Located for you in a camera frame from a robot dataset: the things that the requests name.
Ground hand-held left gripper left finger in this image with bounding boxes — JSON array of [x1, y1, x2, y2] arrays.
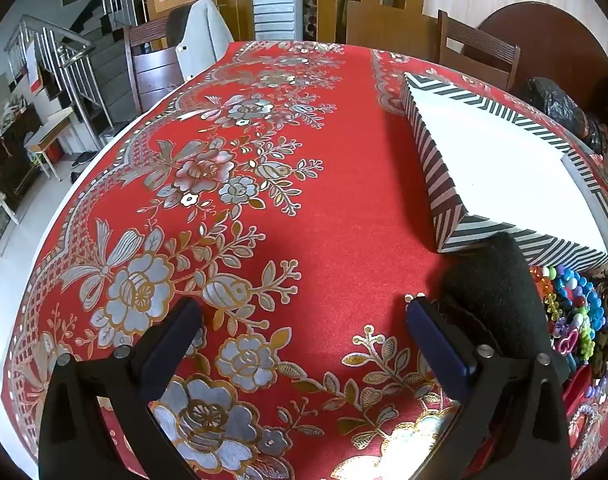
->
[[38, 297, 205, 480]]

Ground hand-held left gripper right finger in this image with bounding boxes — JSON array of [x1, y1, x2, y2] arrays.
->
[[405, 296, 572, 480]]

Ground black headband with red bow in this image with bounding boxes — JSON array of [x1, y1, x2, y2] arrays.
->
[[441, 232, 572, 381]]

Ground pile of colourful bead jewelry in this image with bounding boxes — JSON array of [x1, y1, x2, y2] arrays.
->
[[528, 262, 608, 476]]

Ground striped white box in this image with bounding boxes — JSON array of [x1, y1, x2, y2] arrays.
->
[[401, 72, 608, 266]]

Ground red floral tablecloth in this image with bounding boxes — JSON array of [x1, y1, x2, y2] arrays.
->
[[1, 40, 608, 480]]

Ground small white table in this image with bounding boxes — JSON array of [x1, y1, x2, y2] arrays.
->
[[25, 106, 76, 182]]

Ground dark wooden cabinet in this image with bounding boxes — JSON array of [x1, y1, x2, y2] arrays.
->
[[0, 107, 42, 211]]

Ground black plastic bag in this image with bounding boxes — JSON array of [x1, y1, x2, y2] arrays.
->
[[520, 76, 608, 153]]

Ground dark wooden chair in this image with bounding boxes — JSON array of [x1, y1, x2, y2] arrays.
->
[[124, 15, 185, 113]]

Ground slatted wooden chair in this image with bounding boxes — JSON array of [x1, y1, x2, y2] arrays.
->
[[438, 9, 522, 93]]

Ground metal stair railing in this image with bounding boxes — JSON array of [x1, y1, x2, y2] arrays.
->
[[4, 14, 115, 133]]

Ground white jacket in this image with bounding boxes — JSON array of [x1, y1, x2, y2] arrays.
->
[[176, 0, 235, 81]]

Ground glossy wooden chair back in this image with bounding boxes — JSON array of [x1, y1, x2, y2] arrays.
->
[[345, 0, 441, 58]]

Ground round brown tabletop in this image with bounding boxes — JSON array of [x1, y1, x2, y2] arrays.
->
[[476, 2, 608, 111]]

